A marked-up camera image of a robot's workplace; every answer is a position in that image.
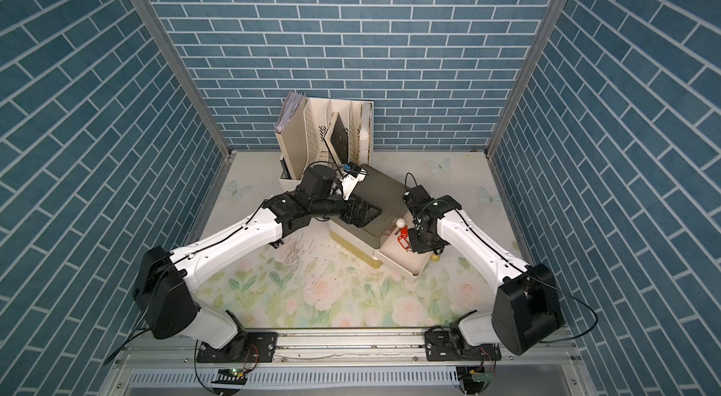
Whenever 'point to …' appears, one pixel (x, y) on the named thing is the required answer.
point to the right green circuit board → (483, 377)
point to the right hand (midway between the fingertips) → (425, 246)
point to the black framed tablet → (337, 137)
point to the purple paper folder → (291, 103)
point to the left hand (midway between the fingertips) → (378, 209)
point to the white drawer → (394, 252)
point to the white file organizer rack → (300, 137)
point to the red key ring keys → (402, 238)
